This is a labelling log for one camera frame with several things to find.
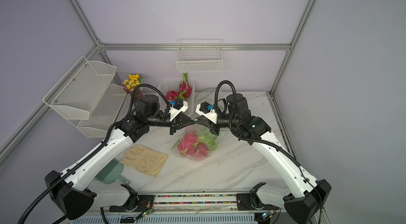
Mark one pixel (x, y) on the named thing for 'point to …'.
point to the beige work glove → (149, 160)
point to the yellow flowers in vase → (130, 84)
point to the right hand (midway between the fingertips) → (199, 120)
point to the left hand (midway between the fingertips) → (192, 122)
